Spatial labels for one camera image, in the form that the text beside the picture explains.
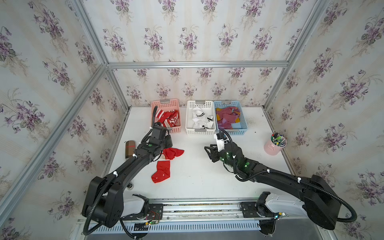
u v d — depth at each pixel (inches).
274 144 33.9
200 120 41.0
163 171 33.8
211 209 29.4
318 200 16.1
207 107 46.6
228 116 42.3
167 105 46.6
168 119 41.8
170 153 36.0
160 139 25.9
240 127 42.4
